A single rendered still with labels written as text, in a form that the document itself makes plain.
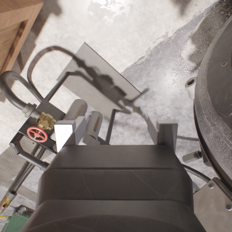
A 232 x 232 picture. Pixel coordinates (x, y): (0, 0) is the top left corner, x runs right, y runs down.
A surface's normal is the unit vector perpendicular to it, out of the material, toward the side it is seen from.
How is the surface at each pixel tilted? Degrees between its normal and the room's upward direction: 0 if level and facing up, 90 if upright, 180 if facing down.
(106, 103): 0
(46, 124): 90
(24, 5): 90
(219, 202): 90
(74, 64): 0
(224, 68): 90
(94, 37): 0
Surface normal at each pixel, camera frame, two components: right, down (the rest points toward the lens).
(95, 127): 0.67, -0.52
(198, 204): -0.74, -0.57
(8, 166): -0.13, 0.63
